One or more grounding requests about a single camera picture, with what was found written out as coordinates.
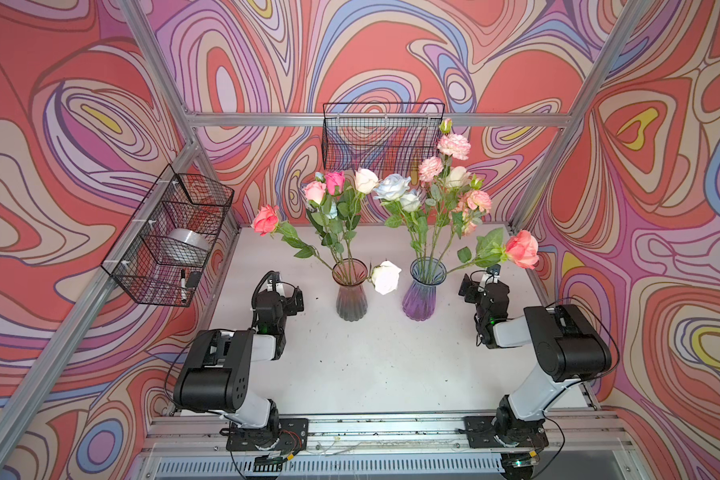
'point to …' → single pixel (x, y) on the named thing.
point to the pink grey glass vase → (350, 274)
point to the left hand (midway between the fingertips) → (285, 286)
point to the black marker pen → (183, 285)
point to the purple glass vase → (419, 303)
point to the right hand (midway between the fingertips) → (480, 281)
